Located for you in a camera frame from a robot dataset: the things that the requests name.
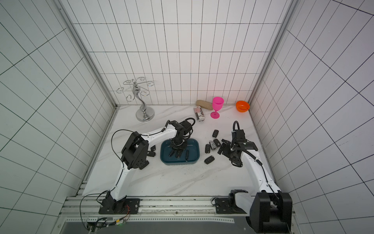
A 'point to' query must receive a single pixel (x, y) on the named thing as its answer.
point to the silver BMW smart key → (213, 145)
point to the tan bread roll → (205, 104)
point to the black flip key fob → (217, 143)
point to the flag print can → (199, 113)
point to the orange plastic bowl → (242, 106)
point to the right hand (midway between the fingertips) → (225, 152)
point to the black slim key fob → (215, 133)
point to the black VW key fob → (207, 148)
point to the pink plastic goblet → (217, 104)
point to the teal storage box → (190, 155)
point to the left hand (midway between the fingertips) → (178, 152)
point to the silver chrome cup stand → (145, 114)
